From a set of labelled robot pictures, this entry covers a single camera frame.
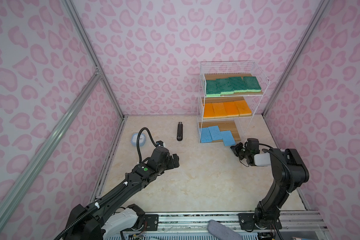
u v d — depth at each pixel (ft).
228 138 3.40
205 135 3.41
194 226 2.39
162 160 2.05
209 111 2.81
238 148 2.96
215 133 3.48
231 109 2.88
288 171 1.59
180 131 3.58
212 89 2.37
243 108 2.86
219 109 2.85
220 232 2.23
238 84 2.47
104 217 1.35
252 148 2.63
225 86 2.42
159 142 2.41
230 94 2.39
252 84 2.46
